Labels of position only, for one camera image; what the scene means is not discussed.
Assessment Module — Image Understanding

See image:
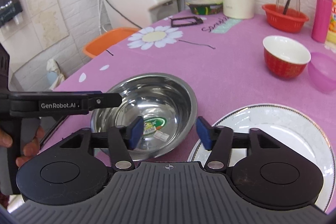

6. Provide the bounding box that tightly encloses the stainless steel bowl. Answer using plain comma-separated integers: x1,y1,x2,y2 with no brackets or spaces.
91,73,198,161

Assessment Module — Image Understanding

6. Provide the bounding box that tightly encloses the white blue-rimmed plate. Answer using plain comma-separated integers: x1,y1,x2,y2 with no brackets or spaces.
186,103,336,214

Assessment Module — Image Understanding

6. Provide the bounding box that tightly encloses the red and white bowl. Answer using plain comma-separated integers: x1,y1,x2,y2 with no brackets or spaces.
262,35,311,79

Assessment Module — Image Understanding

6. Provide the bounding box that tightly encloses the purple plastic bowl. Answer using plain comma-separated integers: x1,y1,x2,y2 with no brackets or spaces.
307,52,335,93

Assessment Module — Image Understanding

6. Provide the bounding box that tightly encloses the person's left hand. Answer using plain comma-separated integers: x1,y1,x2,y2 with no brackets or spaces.
0,125,46,169

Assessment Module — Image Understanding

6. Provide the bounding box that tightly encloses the orange plastic stool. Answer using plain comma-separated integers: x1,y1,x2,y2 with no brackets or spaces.
83,27,139,59

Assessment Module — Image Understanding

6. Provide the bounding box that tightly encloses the instant noodle bowl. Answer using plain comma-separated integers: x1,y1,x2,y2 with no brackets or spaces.
186,0,223,15

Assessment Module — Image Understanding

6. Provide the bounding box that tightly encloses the red plastic basket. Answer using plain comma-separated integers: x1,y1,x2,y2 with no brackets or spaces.
262,4,309,34

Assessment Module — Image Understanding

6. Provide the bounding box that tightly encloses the pink thermos bottle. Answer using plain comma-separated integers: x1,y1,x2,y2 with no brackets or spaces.
311,0,332,43

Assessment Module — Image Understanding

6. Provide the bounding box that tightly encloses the yellow detergent bottle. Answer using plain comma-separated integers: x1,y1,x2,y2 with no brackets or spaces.
327,0,336,44

